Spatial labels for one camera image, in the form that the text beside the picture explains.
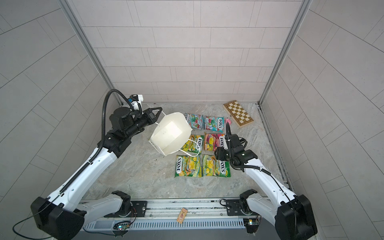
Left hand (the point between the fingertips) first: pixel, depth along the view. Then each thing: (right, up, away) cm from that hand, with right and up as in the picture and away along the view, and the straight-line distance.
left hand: (165, 107), depth 67 cm
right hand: (+26, -25, +15) cm, 39 cm away
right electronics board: (+40, -54, +1) cm, 67 cm away
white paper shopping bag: (-3, -15, +28) cm, 32 cm away
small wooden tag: (+8, -50, +2) cm, 50 cm away
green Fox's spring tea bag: (+9, -32, +15) cm, 37 cm away
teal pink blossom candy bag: (+14, -8, +36) cm, 40 cm away
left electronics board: (-18, -52, -3) cm, 55 cm away
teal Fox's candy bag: (+26, -9, +35) cm, 44 cm away
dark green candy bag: (+22, -33, +16) cm, 43 cm away
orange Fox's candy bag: (+23, -20, +25) cm, 39 cm away
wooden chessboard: (+44, -3, +41) cm, 60 cm away
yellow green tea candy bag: (+13, -22, +25) cm, 35 cm away
